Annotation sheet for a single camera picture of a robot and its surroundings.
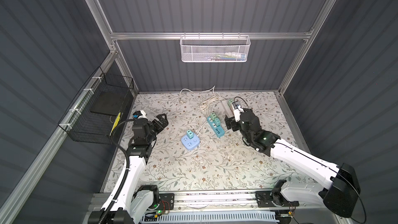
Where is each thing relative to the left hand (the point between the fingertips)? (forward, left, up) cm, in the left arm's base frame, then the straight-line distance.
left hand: (159, 119), depth 80 cm
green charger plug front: (+10, -30, -13) cm, 34 cm away
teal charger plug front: (+5, -32, -13) cm, 35 cm away
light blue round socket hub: (-6, -15, -18) cm, 24 cm away
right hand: (-1, -40, +4) cm, 41 cm away
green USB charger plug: (+22, -43, -13) cm, 50 cm away
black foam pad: (+4, +22, +10) cm, 25 cm away
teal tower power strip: (+2, -33, -17) cm, 37 cm away
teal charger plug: (-2, -15, -13) cm, 20 cm away
